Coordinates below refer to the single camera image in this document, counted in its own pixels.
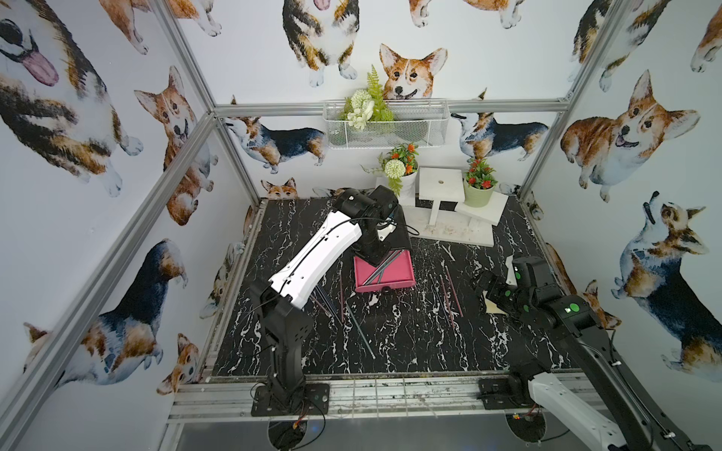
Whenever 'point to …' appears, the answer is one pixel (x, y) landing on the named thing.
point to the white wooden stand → (464, 225)
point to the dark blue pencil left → (328, 303)
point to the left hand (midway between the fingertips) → (375, 253)
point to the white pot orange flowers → (400, 167)
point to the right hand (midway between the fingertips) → (480, 285)
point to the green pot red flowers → (478, 184)
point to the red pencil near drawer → (342, 313)
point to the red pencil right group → (447, 302)
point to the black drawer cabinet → (400, 240)
